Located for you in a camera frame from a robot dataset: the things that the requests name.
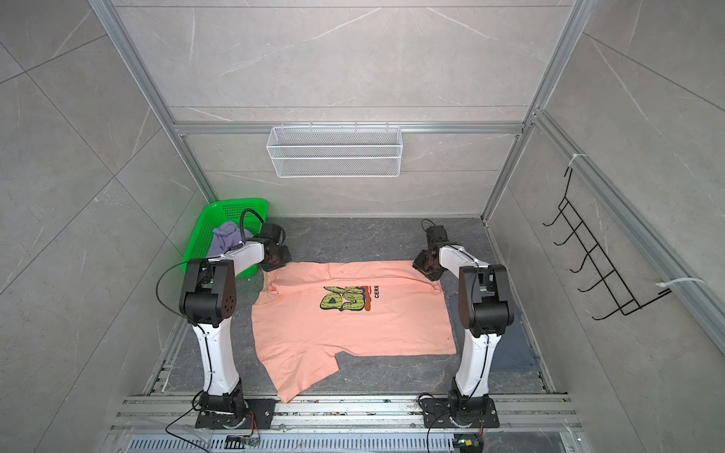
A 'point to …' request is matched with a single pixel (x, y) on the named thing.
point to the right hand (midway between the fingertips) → (419, 265)
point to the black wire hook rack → (598, 260)
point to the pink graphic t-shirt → (305, 313)
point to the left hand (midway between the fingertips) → (283, 254)
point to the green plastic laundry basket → (199, 243)
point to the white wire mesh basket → (336, 151)
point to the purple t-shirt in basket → (224, 237)
